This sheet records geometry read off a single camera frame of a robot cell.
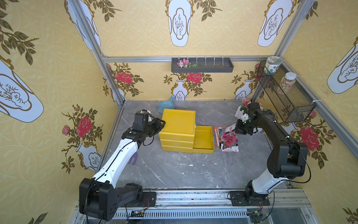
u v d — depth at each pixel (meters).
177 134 0.76
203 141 0.95
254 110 0.65
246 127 0.75
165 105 1.18
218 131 1.00
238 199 0.73
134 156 0.90
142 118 0.60
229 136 0.91
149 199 0.73
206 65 0.92
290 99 0.84
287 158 0.46
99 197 0.39
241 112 1.03
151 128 0.70
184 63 0.88
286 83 0.72
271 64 0.85
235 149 0.91
